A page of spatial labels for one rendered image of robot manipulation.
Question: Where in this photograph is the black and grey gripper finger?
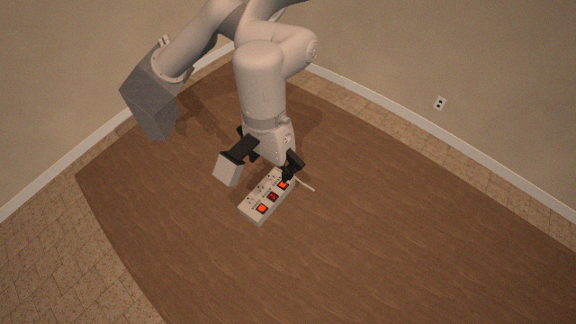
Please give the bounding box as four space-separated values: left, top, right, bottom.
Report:
280 148 305 184
237 125 260 163

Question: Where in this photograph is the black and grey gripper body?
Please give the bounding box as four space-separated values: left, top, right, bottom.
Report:
241 117 295 167

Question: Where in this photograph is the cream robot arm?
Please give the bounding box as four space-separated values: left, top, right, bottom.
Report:
150 0 319 187

